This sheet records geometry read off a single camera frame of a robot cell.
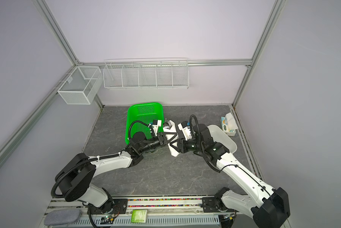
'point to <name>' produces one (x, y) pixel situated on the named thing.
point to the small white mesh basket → (81, 85)
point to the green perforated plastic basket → (146, 112)
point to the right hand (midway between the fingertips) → (172, 144)
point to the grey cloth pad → (61, 216)
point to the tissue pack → (228, 124)
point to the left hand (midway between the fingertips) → (178, 137)
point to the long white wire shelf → (146, 73)
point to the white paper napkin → (172, 129)
